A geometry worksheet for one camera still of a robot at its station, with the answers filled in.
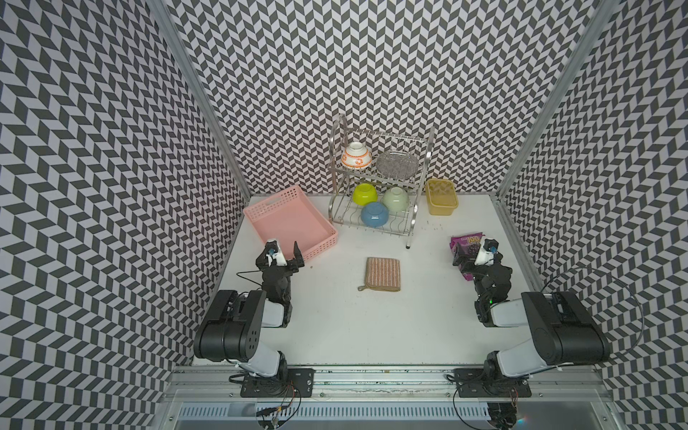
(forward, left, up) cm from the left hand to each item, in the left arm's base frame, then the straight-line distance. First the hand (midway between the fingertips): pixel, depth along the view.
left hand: (281, 246), depth 90 cm
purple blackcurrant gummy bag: (+4, -66, -5) cm, 66 cm away
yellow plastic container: (+36, -65, -13) cm, 75 cm away
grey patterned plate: (+39, -43, +3) cm, 58 cm away
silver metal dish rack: (+13, -32, +19) cm, 39 cm away
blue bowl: (+16, -33, -3) cm, 36 cm away
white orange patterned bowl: (+23, -26, +20) cm, 40 cm away
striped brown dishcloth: (-6, -34, -10) cm, 36 cm away
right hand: (-1, -64, 0) cm, 64 cm away
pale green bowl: (+23, -41, -2) cm, 47 cm away
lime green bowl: (+27, -29, -2) cm, 40 cm away
